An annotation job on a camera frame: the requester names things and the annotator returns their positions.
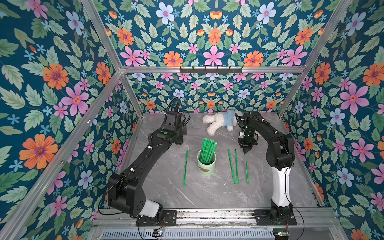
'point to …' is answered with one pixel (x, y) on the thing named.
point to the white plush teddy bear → (228, 118)
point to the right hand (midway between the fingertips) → (248, 150)
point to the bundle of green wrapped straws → (207, 151)
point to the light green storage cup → (206, 170)
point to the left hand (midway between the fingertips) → (183, 124)
